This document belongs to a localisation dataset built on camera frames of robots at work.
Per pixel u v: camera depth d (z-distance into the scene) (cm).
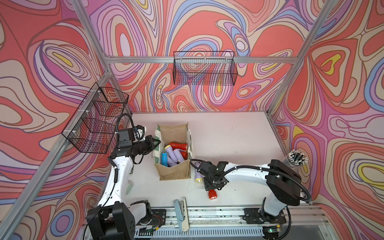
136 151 65
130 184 81
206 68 96
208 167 67
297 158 78
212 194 78
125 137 60
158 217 72
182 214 72
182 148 90
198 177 82
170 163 84
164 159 84
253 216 74
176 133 86
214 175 62
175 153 87
